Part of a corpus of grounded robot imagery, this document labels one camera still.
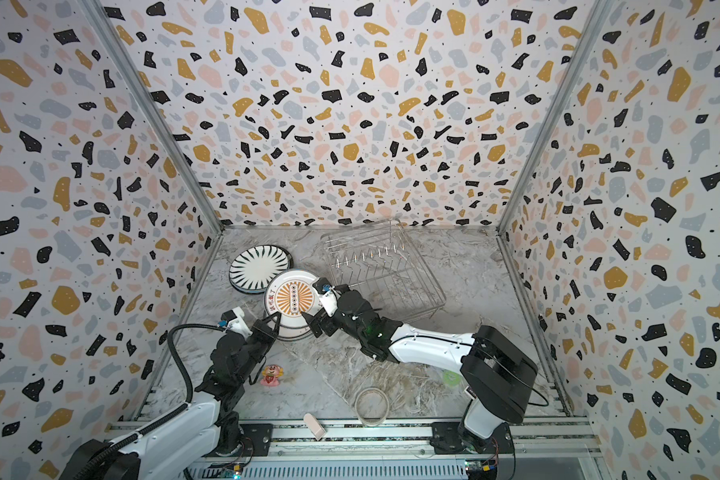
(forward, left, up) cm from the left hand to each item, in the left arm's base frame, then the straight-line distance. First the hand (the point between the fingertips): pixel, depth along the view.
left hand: (281, 309), depth 82 cm
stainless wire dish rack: (+22, -30, -7) cm, 38 cm away
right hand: (0, -9, +6) cm, 11 cm away
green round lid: (-14, -48, -15) cm, 52 cm away
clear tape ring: (-21, -24, -14) cm, 36 cm away
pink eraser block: (-27, -11, -12) cm, 31 cm away
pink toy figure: (-13, +3, -11) cm, 18 cm away
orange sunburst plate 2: (-3, -2, -9) cm, 9 cm away
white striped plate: (+25, +18, -15) cm, 34 cm away
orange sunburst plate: (+7, -1, -2) cm, 7 cm away
